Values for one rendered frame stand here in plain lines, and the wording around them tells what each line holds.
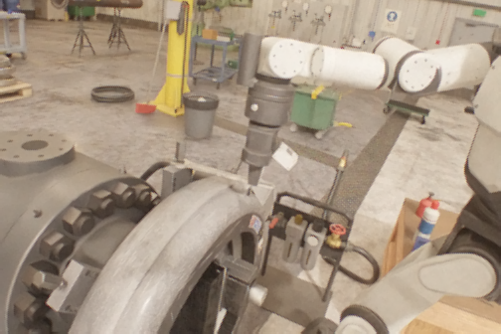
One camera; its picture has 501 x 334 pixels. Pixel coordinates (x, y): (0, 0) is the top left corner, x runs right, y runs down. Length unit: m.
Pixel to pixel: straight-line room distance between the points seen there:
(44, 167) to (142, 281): 0.50
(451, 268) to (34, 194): 0.95
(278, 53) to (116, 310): 0.49
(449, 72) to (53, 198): 0.93
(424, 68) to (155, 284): 0.61
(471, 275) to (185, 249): 0.54
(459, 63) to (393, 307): 0.58
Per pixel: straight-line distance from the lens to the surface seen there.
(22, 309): 0.90
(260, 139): 0.61
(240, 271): 0.78
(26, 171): 0.99
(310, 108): 3.97
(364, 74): 0.66
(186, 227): 0.63
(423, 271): 0.78
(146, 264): 0.59
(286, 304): 1.82
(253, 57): 0.60
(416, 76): 0.68
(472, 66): 0.79
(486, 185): 0.68
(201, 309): 0.76
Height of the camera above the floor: 1.34
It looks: 23 degrees down
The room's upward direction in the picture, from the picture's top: 9 degrees clockwise
